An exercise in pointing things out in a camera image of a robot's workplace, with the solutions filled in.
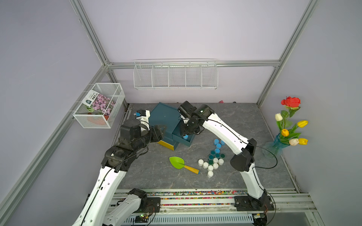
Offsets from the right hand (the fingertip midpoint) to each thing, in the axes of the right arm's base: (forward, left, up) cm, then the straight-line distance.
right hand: (184, 131), depth 80 cm
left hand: (-7, +10, +13) cm, 17 cm away
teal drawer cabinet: (+10, +13, +2) cm, 17 cm away
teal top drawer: (-4, +4, +1) cm, 5 cm away
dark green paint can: (-5, -18, -18) cm, 26 cm away
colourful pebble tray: (-30, -7, -21) cm, 37 cm away
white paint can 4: (-14, -19, -17) cm, 29 cm away
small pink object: (+44, -32, -20) cm, 58 cm away
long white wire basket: (+42, +6, +9) cm, 44 cm away
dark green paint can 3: (-12, -16, -17) cm, 26 cm away
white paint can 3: (-10, -19, -17) cm, 28 cm away
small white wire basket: (+3, +52, +10) cm, 53 cm away
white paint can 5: (-15, -16, -18) cm, 28 cm away
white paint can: (-11, -10, -17) cm, 23 cm away
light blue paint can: (-2, -1, -3) cm, 4 cm away
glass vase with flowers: (-8, -52, +8) cm, 53 cm away
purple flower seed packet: (+8, +44, +14) cm, 47 cm away
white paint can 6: (-19, -15, -17) cm, 29 cm away
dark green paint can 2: (-7, -21, -17) cm, 28 cm away
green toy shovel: (-11, +4, -21) cm, 24 cm away
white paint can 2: (-14, -13, -17) cm, 25 cm away
